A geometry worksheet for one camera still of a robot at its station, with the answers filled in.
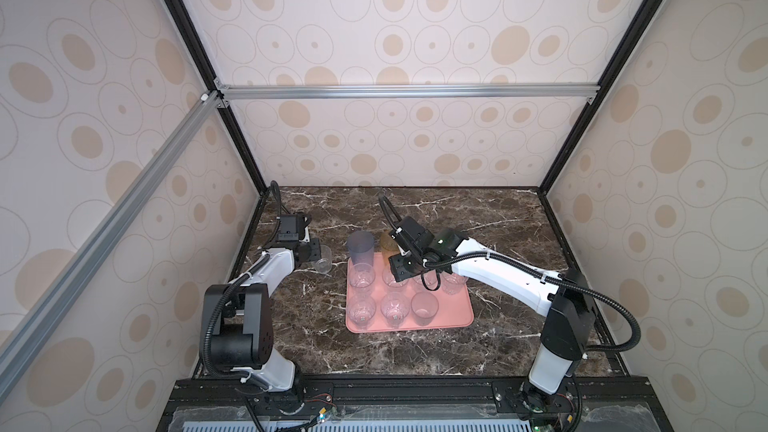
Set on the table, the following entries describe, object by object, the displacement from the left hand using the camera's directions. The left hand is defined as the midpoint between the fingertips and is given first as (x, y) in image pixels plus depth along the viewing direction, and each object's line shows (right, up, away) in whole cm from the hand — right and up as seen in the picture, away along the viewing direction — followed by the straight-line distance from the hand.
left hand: (318, 241), depth 93 cm
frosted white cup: (+33, -19, -6) cm, 38 cm away
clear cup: (+14, -20, -6) cm, 25 cm away
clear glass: (+31, -8, -24) cm, 40 cm away
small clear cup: (0, -9, +5) cm, 10 cm away
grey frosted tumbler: (+14, -1, -4) cm, 14 cm away
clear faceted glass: (+14, -11, -3) cm, 18 cm away
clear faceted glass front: (+22, -8, -20) cm, 31 cm away
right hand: (+25, -6, -11) cm, 28 cm away
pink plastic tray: (+19, -16, -12) cm, 27 cm away
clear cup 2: (+24, -18, -8) cm, 31 cm away
